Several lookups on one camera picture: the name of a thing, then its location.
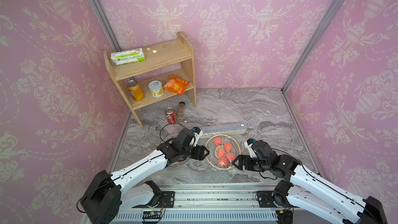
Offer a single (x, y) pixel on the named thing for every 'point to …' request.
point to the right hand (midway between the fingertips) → (239, 163)
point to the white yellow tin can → (156, 88)
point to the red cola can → (171, 115)
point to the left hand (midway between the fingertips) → (205, 152)
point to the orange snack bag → (176, 85)
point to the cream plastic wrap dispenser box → (223, 129)
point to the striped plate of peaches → (223, 150)
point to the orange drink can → (136, 90)
